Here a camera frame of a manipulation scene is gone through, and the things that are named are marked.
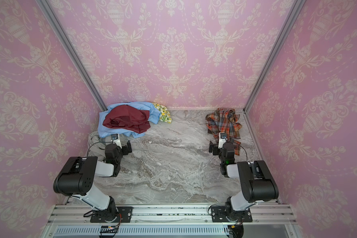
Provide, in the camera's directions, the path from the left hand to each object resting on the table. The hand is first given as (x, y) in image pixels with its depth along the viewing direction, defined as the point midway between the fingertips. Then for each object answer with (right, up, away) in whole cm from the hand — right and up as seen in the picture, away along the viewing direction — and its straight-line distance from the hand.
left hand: (122, 141), depth 95 cm
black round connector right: (+66, -41, -22) cm, 81 cm away
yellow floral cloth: (+26, +17, +14) cm, 35 cm away
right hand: (+62, +1, -1) cm, 62 cm away
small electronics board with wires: (+2, -41, -22) cm, 46 cm away
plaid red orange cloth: (+67, +14, +5) cm, 69 cm away
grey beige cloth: (-16, -2, -2) cm, 16 cm away
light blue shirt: (-13, +6, +3) cm, 15 cm away
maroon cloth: (0, +16, +7) cm, 17 cm away
